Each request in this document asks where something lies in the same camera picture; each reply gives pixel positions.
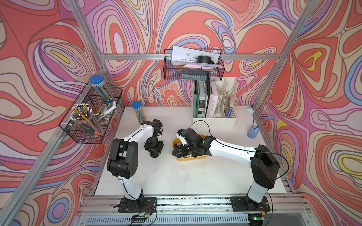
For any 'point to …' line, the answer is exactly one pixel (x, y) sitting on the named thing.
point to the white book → (213, 101)
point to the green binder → (196, 99)
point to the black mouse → (154, 154)
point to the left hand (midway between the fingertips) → (157, 151)
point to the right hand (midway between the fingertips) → (179, 155)
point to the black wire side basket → (102, 112)
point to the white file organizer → (226, 113)
